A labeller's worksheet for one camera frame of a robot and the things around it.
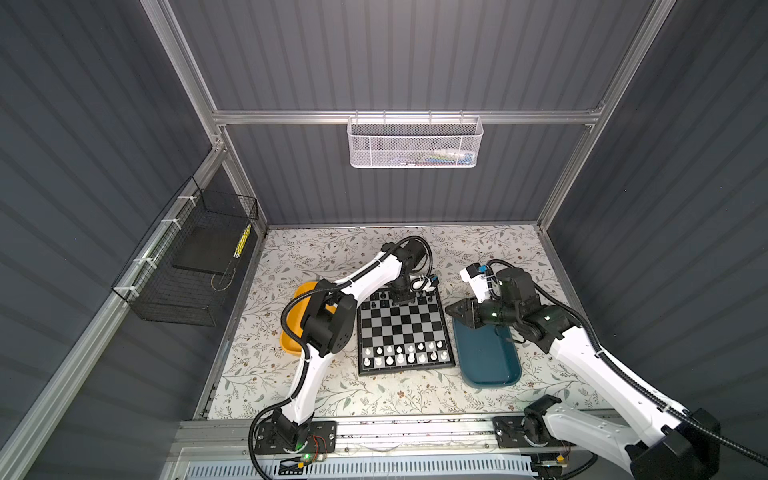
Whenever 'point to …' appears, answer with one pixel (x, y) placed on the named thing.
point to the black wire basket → (178, 273)
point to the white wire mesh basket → (414, 142)
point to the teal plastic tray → (487, 356)
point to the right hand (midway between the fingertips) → (452, 311)
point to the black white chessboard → (397, 337)
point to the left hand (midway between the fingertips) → (401, 295)
